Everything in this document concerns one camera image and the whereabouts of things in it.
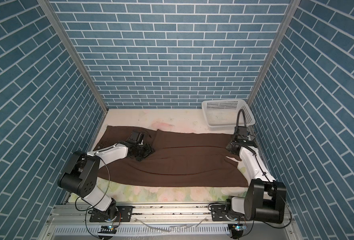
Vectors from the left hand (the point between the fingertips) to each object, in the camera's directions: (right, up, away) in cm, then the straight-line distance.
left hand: (153, 153), depth 94 cm
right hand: (+48, +6, -6) cm, 49 cm away
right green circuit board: (+47, -31, -22) cm, 61 cm away
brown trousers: (+17, -4, -2) cm, 18 cm away
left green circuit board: (-17, -33, -21) cm, 43 cm away
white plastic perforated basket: (+51, +26, +25) cm, 62 cm away
